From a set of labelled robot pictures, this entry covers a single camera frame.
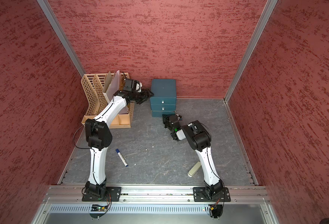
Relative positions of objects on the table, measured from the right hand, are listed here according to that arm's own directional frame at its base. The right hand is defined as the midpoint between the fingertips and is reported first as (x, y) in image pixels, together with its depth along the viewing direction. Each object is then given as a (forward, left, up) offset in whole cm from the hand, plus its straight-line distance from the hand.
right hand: (160, 115), depth 105 cm
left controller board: (-57, +34, -5) cm, 67 cm away
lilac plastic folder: (+6, +30, +24) cm, 39 cm away
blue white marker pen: (-35, +22, -3) cm, 42 cm away
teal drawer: (+1, -2, +7) cm, 8 cm away
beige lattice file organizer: (+13, +48, +20) cm, 53 cm away
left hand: (+3, +6, +16) cm, 17 cm away
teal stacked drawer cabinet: (+20, -1, +10) cm, 22 cm away
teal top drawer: (+2, -3, +14) cm, 15 cm away
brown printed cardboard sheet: (+14, +37, +23) cm, 45 cm away
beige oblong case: (-40, -21, -2) cm, 45 cm away
